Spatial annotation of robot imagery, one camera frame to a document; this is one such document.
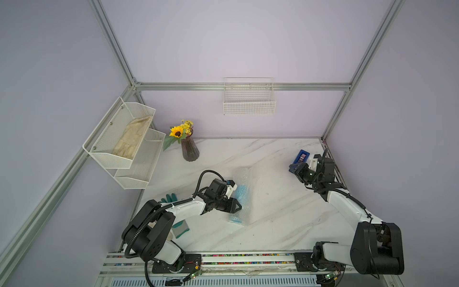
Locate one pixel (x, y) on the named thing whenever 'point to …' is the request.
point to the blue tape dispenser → (297, 158)
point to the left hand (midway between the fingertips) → (237, 208)
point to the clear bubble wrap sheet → (244, 179)
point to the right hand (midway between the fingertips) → (291, 169)
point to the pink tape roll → (302, 156)
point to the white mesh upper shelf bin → (113, 140)
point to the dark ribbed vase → (190, 150)
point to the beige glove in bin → (134, 134)
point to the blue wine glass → (242, 195)
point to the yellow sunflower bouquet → (177, 133)
